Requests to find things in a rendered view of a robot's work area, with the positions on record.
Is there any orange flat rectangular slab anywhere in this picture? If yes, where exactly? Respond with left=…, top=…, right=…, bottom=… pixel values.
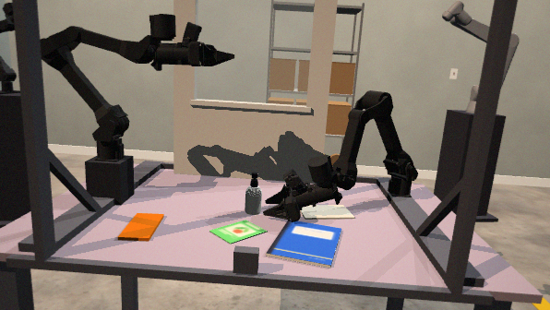
left=118, top=213, right=164, bottom=241

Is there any cream sheet of paper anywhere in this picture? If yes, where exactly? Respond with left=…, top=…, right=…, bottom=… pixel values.
left=300, top=205, right=355, bottom=220

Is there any blue notebook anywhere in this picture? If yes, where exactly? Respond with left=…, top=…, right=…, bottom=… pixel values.
left=266, top=221, right=341, bottom=268

